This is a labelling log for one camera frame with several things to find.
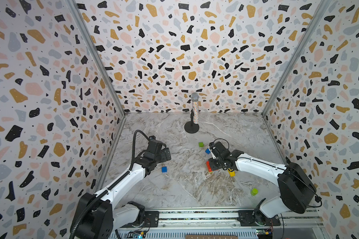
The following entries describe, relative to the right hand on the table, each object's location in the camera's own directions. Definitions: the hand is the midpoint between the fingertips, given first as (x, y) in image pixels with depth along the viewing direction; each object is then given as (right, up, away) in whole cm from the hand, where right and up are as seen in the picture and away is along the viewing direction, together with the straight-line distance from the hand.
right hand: (209, 160), depth 88 cm
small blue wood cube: (-27, -6, +4) cm, 28 cm away
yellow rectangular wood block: (+14, -8, +2) cm, 17 cm away
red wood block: (-1, -1, -5) cm, 6 cm away
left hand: (-27, +6, -3) cm, 28 cm away
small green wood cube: (-4, +8, +15) cm, 17 cm away
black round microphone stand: (-11, +20, +25) cm, 33 cm away
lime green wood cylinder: (+24, -15, -7) cm, 29 cm away
